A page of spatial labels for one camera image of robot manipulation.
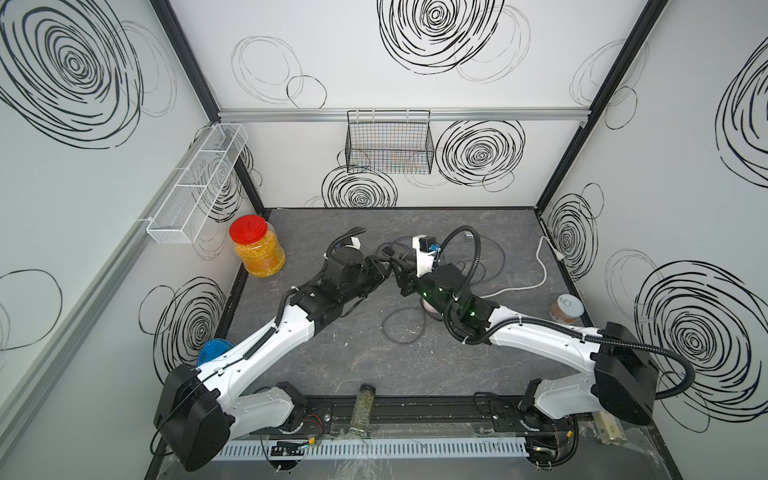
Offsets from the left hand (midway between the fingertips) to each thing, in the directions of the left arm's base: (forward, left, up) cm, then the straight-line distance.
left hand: (396, 264), depth 74 cm
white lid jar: (-1, -52, -19) cm, 55 cm away
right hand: (0, +1, +1) cm, 1 cm away
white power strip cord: (+23, -61, -25) cm, 70 cm away
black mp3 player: (+22, +2, -24) cm, 33 cm away
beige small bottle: (-31, -51, -20) cm, 63 cm away
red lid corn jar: (+13, +43, -11) cm, 46 cm away
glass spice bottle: (-29, +7, -21) cm, 36 cm away
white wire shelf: (+5, +54, +8) cm, 54 cm away
